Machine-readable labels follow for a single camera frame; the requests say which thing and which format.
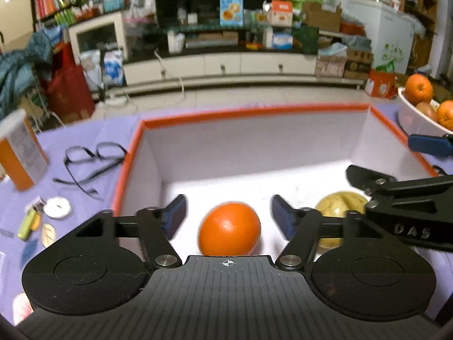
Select white glass-door cabinet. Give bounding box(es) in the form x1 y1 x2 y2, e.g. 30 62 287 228
68 11 129 64

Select orange cardboard box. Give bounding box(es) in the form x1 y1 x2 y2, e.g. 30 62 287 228
112 104 435 257

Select white tv cabinet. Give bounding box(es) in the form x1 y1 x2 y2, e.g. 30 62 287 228
124 45 365 95

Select yellow pear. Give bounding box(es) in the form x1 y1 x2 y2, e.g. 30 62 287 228
315 191 368 253

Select white fruit bowl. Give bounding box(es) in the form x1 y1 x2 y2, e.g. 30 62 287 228
398 88 452 137

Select orange white canister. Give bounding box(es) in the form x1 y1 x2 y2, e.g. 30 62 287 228
0 108 48 191

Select white round tag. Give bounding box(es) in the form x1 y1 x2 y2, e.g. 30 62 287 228
43 197 72 220

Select black eyeglasses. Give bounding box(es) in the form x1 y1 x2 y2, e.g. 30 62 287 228
52 141 128 200

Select white chest freezer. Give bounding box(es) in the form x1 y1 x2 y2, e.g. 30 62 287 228
346 0 426 74

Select red gift bag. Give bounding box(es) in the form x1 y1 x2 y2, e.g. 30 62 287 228
43 43 95 124

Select orange white carton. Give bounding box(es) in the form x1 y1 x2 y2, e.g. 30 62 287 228
267 0 293 27

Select orange atop bowl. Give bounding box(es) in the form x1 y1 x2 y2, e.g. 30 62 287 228
405 74 434 106

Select teal down jacket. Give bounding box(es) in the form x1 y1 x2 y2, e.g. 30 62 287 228
1 29 55 120

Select brown cardboard box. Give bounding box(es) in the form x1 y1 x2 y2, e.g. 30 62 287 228
302 2 343 33

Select large orange in box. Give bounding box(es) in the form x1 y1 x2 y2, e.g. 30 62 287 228
198 202 261 256

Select blue snack box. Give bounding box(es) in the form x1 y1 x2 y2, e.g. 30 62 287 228
220 0 243 27

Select orange at bowl right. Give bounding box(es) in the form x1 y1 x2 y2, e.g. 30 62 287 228
436 100 453 131

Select green yellow keychain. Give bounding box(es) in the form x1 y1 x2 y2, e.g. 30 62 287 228
17 197 45 241

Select purple floral tablecloth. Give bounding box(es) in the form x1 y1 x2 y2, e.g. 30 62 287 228
1 104 452 322

